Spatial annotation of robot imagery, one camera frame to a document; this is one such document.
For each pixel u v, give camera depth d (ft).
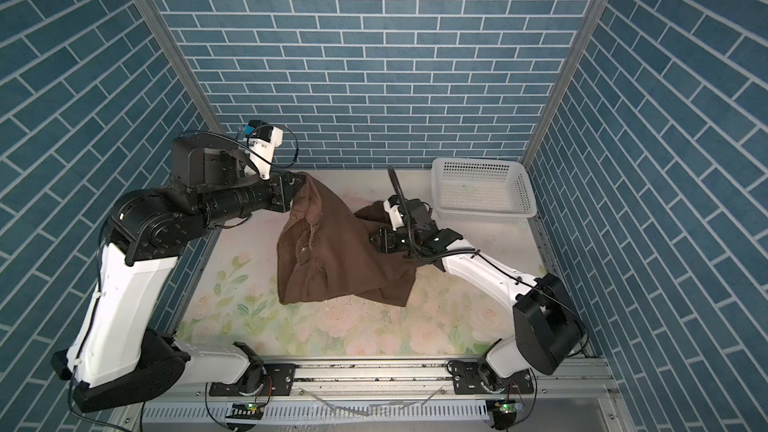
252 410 2.37
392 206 2.47
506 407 2.35
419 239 2.09
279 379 2.38
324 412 2.31
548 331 1.41
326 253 2.16
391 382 2.47
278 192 1.54
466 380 2.41
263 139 1.50
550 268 3.28
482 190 3.79
